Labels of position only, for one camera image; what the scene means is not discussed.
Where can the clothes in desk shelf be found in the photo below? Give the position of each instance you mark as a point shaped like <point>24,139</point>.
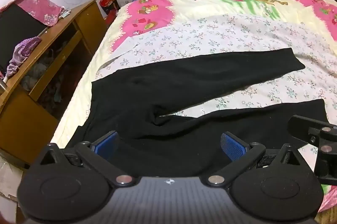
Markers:
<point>39,73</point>

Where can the white floral bed sheet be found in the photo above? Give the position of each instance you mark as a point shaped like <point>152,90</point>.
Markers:
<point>237,34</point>

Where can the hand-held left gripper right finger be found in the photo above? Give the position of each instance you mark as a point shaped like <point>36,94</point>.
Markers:
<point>234,146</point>

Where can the metal tube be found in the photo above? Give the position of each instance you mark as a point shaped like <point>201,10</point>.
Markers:
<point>2,84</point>

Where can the black pants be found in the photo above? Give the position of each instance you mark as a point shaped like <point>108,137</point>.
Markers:
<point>184,76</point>

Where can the purple cloth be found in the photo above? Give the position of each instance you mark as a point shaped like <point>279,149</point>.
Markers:
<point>23,48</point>

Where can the black television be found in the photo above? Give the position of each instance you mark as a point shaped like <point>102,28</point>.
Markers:
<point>15,31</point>

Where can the wooden desk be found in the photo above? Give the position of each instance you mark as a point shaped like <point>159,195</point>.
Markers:
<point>23,121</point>

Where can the red bag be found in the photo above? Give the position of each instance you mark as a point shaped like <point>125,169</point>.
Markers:
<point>108,1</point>

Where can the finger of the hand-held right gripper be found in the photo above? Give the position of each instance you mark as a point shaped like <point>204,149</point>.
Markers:
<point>300,126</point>

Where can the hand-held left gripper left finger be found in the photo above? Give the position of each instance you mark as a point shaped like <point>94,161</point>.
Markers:
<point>105,143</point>

